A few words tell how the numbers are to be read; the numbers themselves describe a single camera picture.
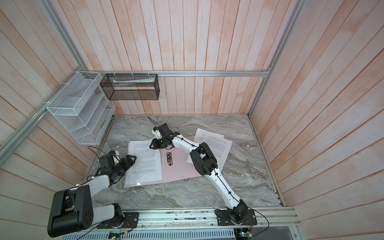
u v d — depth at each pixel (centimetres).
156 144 90
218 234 70
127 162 82
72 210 42
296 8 69
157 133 95
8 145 52
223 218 73
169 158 95
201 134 108
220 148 102
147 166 91
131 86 104
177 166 93
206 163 67
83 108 73
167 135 84
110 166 70
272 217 76
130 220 73
